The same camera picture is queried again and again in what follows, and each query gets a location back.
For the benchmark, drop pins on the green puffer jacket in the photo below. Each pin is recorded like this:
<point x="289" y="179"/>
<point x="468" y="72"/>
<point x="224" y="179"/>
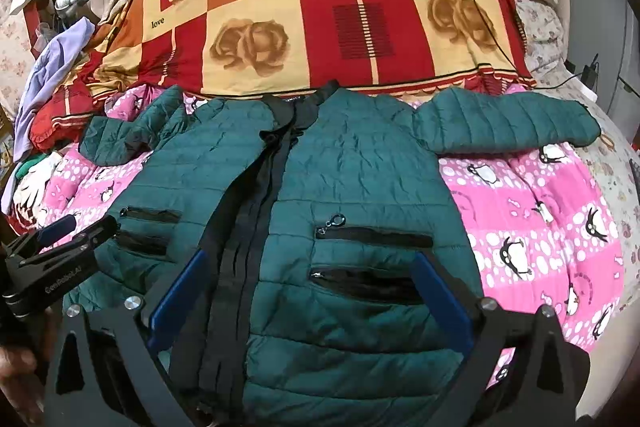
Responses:
<point x="350" y="167"/>

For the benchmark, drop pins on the red orange rose print quilt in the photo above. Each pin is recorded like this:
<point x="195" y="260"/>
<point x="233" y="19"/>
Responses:
<point x="300" y="32"/>

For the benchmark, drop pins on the green cloth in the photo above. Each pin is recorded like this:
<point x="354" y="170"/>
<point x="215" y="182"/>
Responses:
<point x="22" y="171"/>

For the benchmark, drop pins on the lavender garment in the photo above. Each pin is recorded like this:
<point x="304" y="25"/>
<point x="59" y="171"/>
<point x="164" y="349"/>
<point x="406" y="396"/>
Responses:
<point x="45" y="72"/>

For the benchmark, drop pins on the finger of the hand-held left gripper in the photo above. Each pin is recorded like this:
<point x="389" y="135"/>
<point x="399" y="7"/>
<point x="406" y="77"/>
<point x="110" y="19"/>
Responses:
<point x="59" y="227"/>
<point x="97" y="232"/>

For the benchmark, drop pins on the white knit glove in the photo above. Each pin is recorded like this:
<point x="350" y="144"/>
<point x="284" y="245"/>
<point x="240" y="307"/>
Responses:
<point x="37" y="182"/>

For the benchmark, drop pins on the grey cabinet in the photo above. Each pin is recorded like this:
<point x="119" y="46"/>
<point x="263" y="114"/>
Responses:
<point x="600" y="22"/>

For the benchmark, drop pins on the person's left hand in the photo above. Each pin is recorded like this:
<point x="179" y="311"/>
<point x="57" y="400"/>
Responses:
<point x="17" y="369"/>

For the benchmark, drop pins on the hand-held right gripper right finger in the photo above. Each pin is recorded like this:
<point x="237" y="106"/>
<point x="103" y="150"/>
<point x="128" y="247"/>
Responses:
<point x="445" y="304"/>

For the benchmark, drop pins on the floral bed sheet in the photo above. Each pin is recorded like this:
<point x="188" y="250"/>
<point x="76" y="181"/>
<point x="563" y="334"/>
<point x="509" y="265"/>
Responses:
<point x="545" y="37"/>

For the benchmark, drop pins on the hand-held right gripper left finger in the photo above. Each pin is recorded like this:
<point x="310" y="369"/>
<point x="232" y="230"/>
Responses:
<point x="176" y="299"/>

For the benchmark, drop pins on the pink penguin print blanket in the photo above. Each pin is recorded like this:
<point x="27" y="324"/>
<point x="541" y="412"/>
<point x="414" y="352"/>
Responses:
<point x="525" y="217"/>

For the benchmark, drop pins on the black power adapter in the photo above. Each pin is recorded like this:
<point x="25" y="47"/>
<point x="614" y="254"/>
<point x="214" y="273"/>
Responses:
<point x="591" y="72"/>

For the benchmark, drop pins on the red patterned cloth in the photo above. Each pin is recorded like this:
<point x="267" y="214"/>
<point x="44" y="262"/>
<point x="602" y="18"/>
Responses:
<point x="17" y="217"/>

